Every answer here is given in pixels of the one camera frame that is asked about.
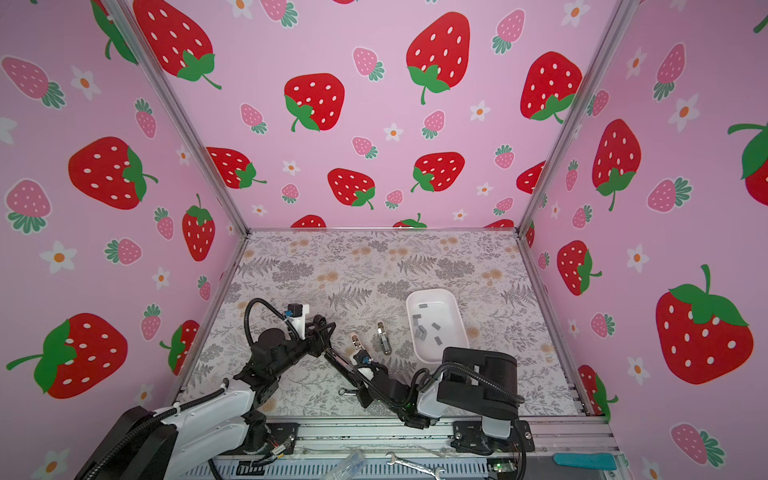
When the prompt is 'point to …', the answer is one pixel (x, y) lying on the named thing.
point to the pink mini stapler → (357, 343)
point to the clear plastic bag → (349, 467)
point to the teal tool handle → (586, 461)
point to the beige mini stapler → (384, 338)
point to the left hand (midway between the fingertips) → (331, 324)
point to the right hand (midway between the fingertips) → (348, 375)
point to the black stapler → (357, 375)
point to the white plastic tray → (435, 321)
